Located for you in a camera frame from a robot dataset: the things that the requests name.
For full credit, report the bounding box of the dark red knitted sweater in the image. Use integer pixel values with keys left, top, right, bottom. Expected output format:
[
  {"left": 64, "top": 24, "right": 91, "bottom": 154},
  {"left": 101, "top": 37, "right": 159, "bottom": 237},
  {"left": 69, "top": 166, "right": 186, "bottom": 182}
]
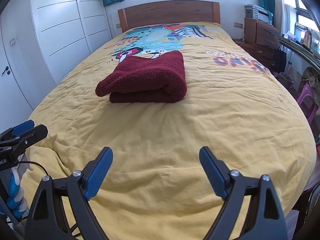
[{"left": 95, "top": 50, "right": 187, "bottom": 103}]

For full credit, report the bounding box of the blue white gloved left hand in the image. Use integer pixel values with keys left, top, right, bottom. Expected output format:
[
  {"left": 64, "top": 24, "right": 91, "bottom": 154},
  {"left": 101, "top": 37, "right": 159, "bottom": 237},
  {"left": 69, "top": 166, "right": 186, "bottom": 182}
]
[{"left": 5, "top": 167, "right": 28, "bottom": 218}]

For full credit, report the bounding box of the yellow patterned bed cover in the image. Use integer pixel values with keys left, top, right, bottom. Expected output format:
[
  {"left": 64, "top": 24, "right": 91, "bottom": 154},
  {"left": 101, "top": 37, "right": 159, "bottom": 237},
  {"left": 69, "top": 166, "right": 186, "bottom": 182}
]
[{"left": 22, "top": 22, "right": 317, "bottom": 239}]

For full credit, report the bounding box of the white wardrobe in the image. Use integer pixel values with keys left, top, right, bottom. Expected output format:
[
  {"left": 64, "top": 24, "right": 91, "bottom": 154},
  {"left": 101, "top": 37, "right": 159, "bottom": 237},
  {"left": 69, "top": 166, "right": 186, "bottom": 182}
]
[{"left": 31, "top": 0, "right": 111, "bottom": 83}]

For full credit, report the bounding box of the purple plastic stool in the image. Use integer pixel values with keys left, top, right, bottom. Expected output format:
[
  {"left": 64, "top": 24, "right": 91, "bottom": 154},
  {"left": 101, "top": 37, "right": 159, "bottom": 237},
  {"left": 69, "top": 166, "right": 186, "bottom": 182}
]
[{"left": 297, "top": 82, "right": 319, "bottom": 124}]

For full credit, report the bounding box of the dark waste basket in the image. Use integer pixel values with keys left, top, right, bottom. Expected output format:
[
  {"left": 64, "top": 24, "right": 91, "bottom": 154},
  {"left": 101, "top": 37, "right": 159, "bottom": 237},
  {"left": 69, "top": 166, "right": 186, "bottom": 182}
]
[{"left": 278, "top": 72, "right": 293, "bottom": 90}]

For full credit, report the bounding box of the olive jacket on stool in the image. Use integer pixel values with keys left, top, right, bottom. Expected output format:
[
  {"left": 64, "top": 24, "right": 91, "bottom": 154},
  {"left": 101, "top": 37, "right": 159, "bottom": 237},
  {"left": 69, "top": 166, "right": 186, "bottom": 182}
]
[{"left": 302, "top": 67, "right": 320, "bottom": 95}]

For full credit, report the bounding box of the black bag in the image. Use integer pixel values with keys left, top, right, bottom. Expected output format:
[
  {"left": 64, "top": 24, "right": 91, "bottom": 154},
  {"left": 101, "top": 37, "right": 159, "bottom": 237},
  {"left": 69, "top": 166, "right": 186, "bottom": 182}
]
[{"left": 271, "top": 45, "right": 286, "bottom": 73}]

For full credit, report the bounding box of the long desk with green edge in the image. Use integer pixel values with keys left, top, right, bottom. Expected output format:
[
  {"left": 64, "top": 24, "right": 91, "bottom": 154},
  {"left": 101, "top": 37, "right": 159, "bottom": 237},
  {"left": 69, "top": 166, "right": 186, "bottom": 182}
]
[{"left": 277, "top": 36, "right": 320, "bottom": 73}]

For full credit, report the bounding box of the brown wooden dresser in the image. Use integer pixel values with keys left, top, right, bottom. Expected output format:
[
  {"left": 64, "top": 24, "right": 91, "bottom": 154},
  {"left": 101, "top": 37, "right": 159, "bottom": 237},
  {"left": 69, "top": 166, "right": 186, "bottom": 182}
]
[{"left": 234, "top": 18, "right": 280, "bottom": 70}]

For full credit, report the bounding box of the wooden headboard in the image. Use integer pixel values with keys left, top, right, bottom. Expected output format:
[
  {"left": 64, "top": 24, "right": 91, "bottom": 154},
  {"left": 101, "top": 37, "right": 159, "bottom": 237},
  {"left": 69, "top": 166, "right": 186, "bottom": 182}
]
[{"left": 118, "top": 0, "right": 220, "bottom": 32}]

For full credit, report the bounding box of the white printer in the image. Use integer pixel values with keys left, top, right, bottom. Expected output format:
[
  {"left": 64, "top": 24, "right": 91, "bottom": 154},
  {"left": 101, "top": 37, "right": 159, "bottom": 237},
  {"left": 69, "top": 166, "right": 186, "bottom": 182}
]
[{"left": 245, "top": 4, "right": 273, "bottom": 25}]

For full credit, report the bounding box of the window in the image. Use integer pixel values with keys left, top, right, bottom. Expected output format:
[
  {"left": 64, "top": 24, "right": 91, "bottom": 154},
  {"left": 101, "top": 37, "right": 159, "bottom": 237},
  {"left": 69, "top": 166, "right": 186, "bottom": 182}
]
[{"left": 283, "top": 0, "right": 319, "bottom": 33}]

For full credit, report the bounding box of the white door with handle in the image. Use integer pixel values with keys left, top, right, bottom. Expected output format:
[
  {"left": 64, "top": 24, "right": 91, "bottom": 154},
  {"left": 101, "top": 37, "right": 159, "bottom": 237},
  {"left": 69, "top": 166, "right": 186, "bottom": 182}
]
[{"left": 0, "top": 12, "right": 34, "bottom": 133}]

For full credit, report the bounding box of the black cable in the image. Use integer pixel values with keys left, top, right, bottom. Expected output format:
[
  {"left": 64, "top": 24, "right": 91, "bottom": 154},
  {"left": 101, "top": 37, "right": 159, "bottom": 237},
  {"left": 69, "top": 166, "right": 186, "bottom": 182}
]
[{"left": 15, "top": 160, "right": 49, "bottom": 177}]

